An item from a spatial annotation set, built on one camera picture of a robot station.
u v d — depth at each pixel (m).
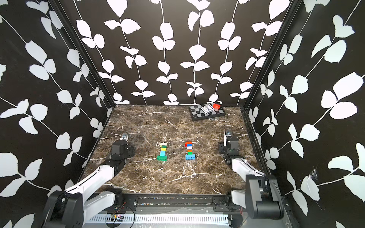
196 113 1.13
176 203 0.76
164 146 0.94
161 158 0.89
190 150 0.95
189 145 0.97
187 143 0.98
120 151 0.68
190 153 0.91
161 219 0.70
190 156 0.90
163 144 0.95
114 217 0.70
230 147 0.70
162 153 0.90
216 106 1.17
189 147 0.93
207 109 1.14
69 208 0.83
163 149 0.92
